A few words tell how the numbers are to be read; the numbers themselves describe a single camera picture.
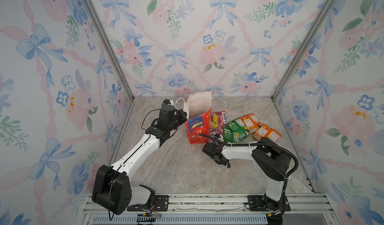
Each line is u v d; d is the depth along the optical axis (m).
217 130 0.98
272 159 0.49
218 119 1.03
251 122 1.01
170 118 0.59
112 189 0.40
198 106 0.97
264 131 0.98
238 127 1.00
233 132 0.96
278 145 0.95
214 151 0.70
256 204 0.73
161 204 0.74
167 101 0.74
